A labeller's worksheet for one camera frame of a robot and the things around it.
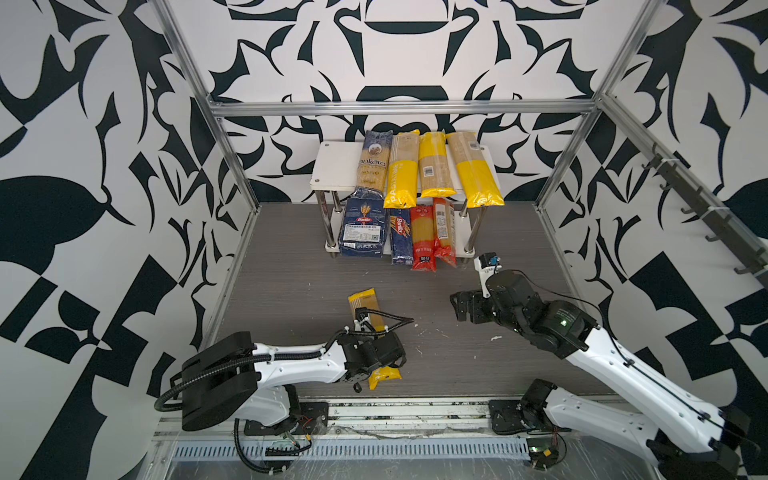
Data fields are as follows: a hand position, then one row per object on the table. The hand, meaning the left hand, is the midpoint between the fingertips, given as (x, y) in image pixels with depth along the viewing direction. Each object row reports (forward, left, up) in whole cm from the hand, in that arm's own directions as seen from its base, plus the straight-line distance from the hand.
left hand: (381, 343), depth 83 cm
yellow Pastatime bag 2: (+14, +4, -1) cm, 14 cm away
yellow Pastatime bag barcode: (+29, -26, +32) cm, 50 cm away
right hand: (+5, -21, +18) cm, 28 cm away
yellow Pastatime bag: (+31, -7, +32) cm, 45 cm away
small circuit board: (-25, -37, -4) cm, 45 cm away
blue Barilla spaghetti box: (+33, -7, +6) cm, 34 cm away
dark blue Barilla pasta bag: (+35, +4, +10) cm, 36 cm away
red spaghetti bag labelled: (+34, -22, +7) cm, 41 cm away
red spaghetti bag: (+32, -15, +5) cm, 35 cm away
